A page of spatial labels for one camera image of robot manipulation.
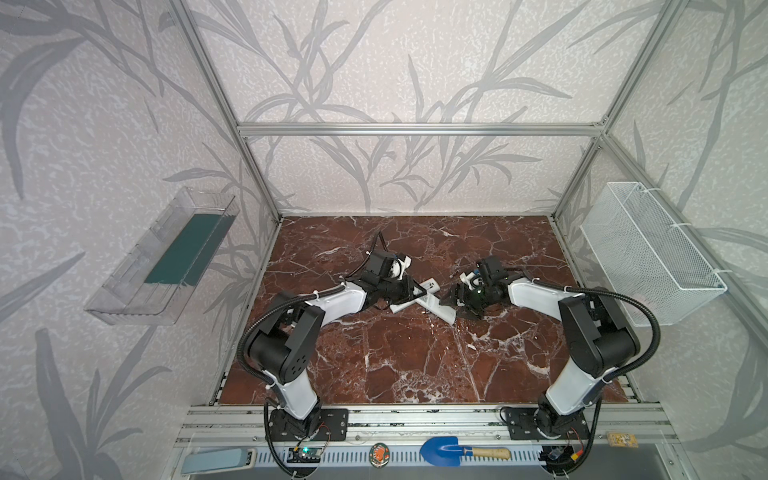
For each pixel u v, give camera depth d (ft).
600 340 1.56
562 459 2.42
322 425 2.38
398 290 2.63
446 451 2.31
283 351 1.53
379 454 2.28
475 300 2.69
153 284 2.07
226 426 2.47
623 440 2.32
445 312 2.93
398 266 2.53
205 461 2.19
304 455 2.35
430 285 3.25
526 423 2.41
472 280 2.84
